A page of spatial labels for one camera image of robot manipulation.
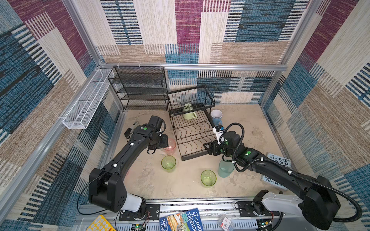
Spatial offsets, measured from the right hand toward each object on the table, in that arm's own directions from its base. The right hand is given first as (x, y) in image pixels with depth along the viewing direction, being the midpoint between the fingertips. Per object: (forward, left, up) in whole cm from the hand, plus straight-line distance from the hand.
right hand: (210, 145), depth 82 cm
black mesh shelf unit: (+48, +48, +3) cm, 68 cm away
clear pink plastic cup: (+4, +24, -11) cm, 27 cm away
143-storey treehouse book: (-5, -44, -11) cm, 45 cm away
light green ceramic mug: (+29, +12, +2) cm, 31 cm away
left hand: (+1, +26, -1) cm, 26 cm away
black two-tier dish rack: (+22, +9, -12) cm, 26 cm away
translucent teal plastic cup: (-9, -9, -11) cm, 17 cm away
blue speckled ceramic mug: (+29, -8, -7) cm, 31 cm away
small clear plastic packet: (-35, -4, -12) cm, 37 cm away
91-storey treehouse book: (-34, +13, -12) cm, 38 cm away
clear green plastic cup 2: (-14, +2, -13) cm, 19 cm away
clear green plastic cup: (-5, +25, -13) cm, 29 cm away
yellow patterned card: (-35, +55, -12) cm, 67 cm away
